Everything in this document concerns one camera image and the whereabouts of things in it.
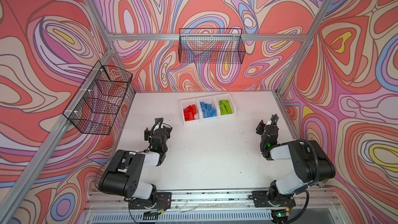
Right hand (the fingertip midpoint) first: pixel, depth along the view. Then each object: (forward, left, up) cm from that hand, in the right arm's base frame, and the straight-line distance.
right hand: (267, 124), depth 94 cm
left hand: (0, +67, +3) cm, 67 cm away
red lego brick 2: (+12, +45, 0) cm, 47 cm away
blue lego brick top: (+17, +39, 0) cm, 43 cm away
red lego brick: (+11, +49, -1) cm, 51 cm away
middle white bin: (+22, +35, -1) cm, 41 cm away
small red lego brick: (+9, +47, -3) cm, 48 cm away
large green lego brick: (+18, +22, -3) cm, 28 cm away
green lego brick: (+14, +25, -3) cm, 29 cm away
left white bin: (+19, +50, +1) cm, 54 cm away
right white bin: (+24, +24, 0) cm, 34 cm away
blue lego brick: (+12, +35, -1) cm, 37 cm away
